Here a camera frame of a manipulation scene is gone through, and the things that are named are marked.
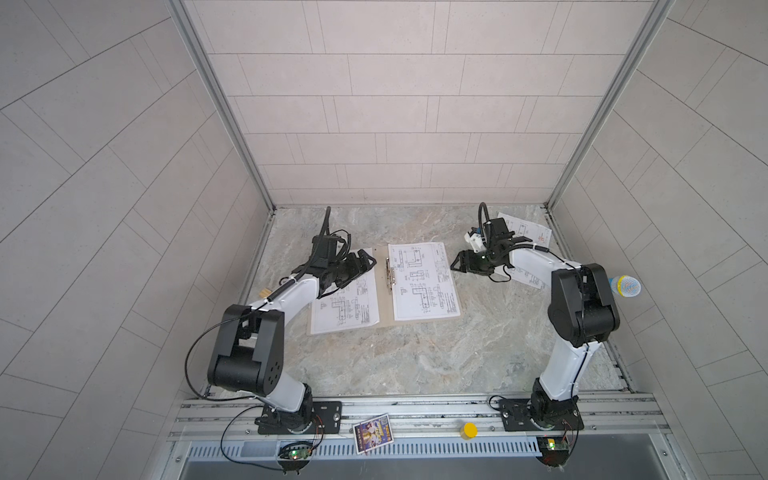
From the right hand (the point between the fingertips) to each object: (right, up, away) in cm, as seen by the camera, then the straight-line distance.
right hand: (459, 265), depth 95 cm
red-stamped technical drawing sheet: (+31, +9, +13) cm, 35 cm away
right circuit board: (+16, -39, -27) cm, 50 cm away
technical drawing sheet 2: (-12, -6, 0) cm, 13 cm away
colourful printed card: (-26, -35, -27) cm, 51 cm away
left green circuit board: (-42, -38, -30) cm, 64 cm away
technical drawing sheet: (-33, -12, -5) cm, 36 cm away
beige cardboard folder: (-25, +2, +7) cm, 26 cm away
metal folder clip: (-22, -4, +1) cm, 23 cm away
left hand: (-27, +2, -6) cm, 27 cm away
